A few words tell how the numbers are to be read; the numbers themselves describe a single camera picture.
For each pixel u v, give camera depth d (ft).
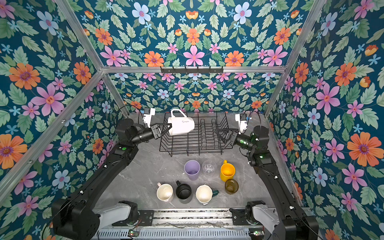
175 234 2.51
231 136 1.99
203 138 3.20
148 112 2.09
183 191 2.67
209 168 2.92
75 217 1.26
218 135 3.53
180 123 2.16
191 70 3.03
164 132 2.16
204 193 2.52
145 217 2.41
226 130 2.01
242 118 2.06
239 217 2.40
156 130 2.02
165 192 2.65
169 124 2.22
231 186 2.72
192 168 2.74
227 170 2.88
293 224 1.22
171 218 2.46
